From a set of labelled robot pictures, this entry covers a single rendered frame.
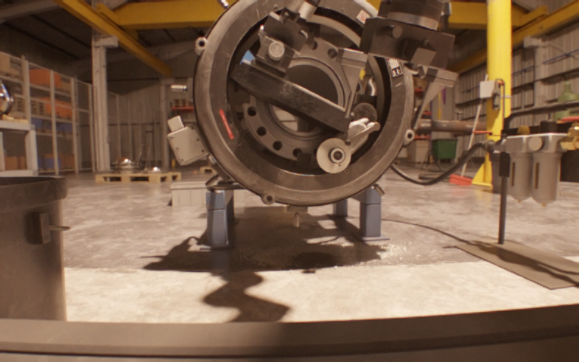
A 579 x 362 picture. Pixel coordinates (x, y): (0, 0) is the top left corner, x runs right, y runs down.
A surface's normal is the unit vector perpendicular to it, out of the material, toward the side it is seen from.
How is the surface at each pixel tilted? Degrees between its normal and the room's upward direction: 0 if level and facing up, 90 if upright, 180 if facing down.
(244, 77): 90
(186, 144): 90
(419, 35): 114
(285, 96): 90
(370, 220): 90
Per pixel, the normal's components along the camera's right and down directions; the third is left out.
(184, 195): 0.32, 0.07
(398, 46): 0.14, 0.47
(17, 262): 1.00, 0.04
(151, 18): 0.01, 0.08
